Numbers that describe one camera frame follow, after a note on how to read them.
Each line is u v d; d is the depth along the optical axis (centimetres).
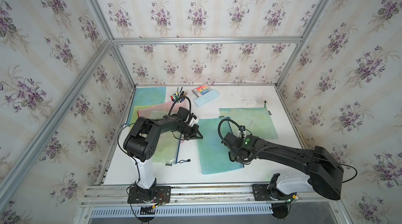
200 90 115
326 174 41
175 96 98
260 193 73
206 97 111
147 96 115
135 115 102
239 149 59
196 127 85
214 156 84
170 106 82
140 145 49
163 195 72
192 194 75
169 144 89
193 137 84
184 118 81
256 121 101
